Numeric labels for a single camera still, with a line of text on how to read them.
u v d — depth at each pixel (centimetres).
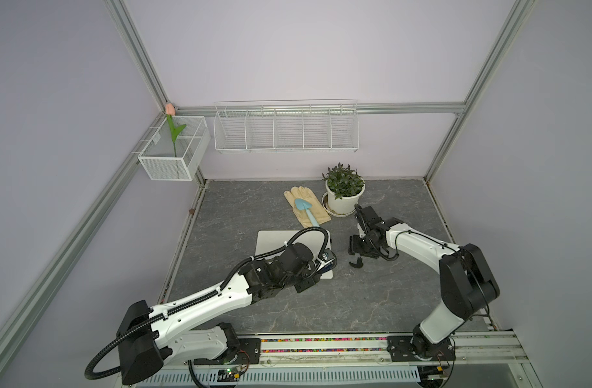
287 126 99
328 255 63
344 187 95
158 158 77
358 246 81
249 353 73
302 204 108
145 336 39
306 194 115
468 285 46
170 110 89
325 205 110
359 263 94
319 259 61
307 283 65
